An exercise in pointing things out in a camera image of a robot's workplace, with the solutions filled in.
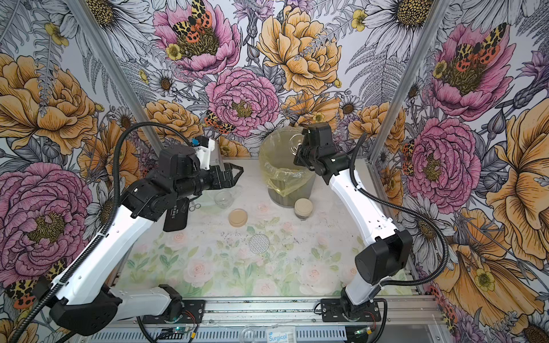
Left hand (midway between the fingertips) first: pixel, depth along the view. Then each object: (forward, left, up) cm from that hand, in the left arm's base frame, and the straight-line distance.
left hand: (230, 178), depth 67 cm
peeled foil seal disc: (-6, -7, -35) cm, 36 cm away
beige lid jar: (+7, -26, -30) cm, 40 cm away
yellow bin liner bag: (+27, -15, -14) cm, 34 cm away
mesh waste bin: (+9, -25, -19) cm, 32 cm away
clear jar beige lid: (+16, +11, -34) cm, 39 cm away
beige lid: (+8, +4, -37) cm, 37 cm away
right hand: (+17, -21, 0) cm, 26 cm away
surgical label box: (-36, -15, -35) cm, 53 cm away
